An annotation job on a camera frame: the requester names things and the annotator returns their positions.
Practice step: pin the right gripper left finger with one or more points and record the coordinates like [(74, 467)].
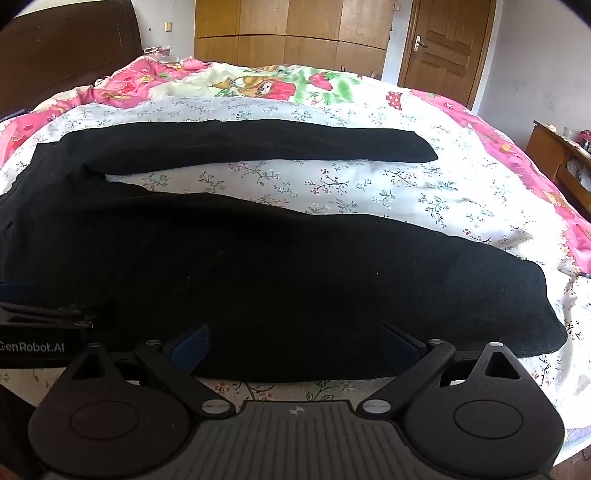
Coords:
[(191, 350)]

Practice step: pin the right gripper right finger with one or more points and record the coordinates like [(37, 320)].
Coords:
[(401, 351)]

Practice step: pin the black pants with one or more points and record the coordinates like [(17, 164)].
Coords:
[(286, 296)]

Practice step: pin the floral pink white quilt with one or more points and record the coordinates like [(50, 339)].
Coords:
[(482, 187)]

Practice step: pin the wooden side desk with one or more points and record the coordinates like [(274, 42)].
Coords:
[(551, 154)]

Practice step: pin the dark wooden headboard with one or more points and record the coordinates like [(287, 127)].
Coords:
[(59, 48)]

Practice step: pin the clutter on nightstand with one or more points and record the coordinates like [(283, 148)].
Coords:
[(161, 54)]

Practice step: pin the brown wooden door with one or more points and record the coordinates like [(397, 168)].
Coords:
[(458, 34)]

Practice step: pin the wooden wardrobe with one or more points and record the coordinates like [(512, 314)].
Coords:
[(346, 35)]

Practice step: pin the silver door handle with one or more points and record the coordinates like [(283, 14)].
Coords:
[(418, 43)]

